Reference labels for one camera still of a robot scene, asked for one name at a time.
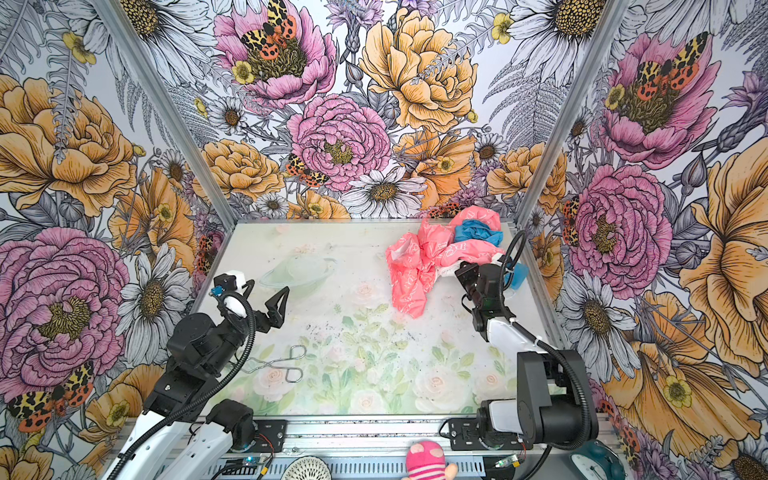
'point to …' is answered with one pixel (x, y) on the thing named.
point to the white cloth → (448, 269)
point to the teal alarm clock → (597, 461)
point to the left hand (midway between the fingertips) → (272, 294)
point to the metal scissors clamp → (293, 375)
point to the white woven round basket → (307, 467)
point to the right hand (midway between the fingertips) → (457, 267)
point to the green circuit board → (251, 461)
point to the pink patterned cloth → (413, 259)
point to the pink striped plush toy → (426, 460)
